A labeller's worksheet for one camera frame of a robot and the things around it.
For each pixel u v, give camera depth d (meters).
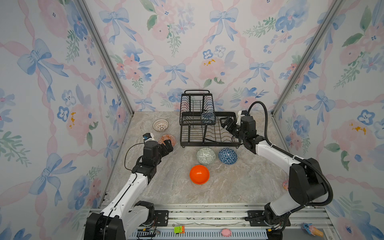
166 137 1.00
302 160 0.47
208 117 1.13
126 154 0.98
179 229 0.69
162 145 0.73
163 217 0.75
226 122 0.78
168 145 0.75
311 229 0.69
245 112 0.78
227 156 0.95
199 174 0.84
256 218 0.74
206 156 0.95
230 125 0.78
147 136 0.72
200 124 0.86
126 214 0.45
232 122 0.77
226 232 0.69
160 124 1.10
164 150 0.73
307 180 0.45
